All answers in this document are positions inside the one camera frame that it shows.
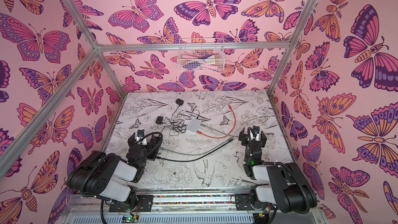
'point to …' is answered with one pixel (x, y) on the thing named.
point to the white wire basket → (201, 54)
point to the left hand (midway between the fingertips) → (144, 131)
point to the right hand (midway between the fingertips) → (254, 128)
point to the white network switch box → (194, 125)
